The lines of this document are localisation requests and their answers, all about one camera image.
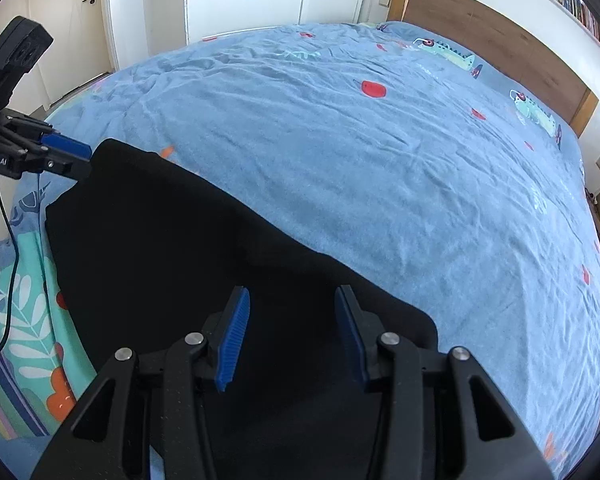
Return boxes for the white door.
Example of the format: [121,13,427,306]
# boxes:
[29,0,112,103]

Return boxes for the wooden headboard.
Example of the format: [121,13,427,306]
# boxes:
[388,0,598,136]

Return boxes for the black cable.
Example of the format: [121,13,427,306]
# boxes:
[0,173,22,380]

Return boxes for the black pants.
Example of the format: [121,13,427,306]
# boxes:
[45,140,438,479]

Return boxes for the blue patterned bed cover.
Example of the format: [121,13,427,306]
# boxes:
[0,22,600,479]

